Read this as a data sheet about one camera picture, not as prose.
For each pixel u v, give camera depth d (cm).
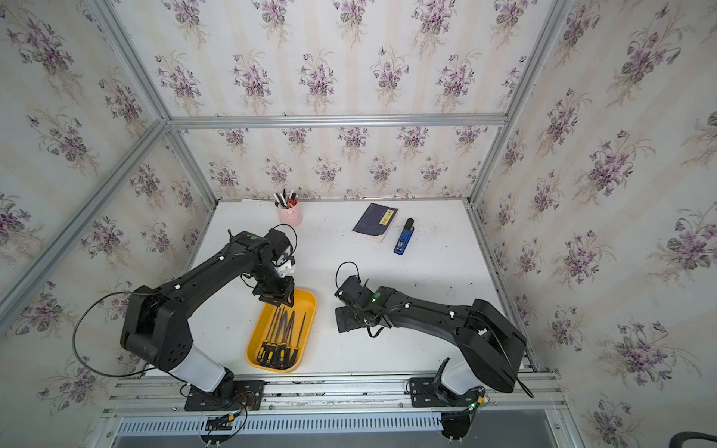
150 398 75
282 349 79
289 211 104
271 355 78
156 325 43
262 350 80
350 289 65
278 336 84
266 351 80
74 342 41
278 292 73
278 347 80
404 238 104
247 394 73
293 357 78
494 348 42
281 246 72
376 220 113
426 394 72
